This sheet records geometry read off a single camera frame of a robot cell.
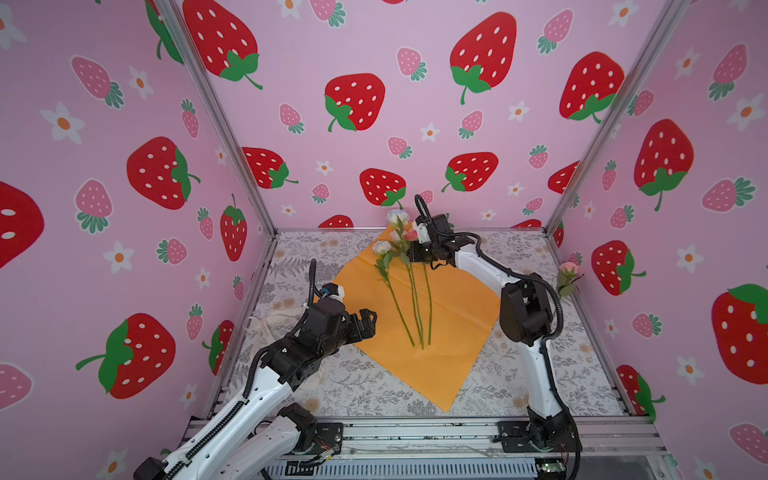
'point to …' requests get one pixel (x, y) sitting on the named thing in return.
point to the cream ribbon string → (252, 323)
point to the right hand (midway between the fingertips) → (406, 251)
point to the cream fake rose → (400, 217)
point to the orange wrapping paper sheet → (432, 320)
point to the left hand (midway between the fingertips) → (365, 317)
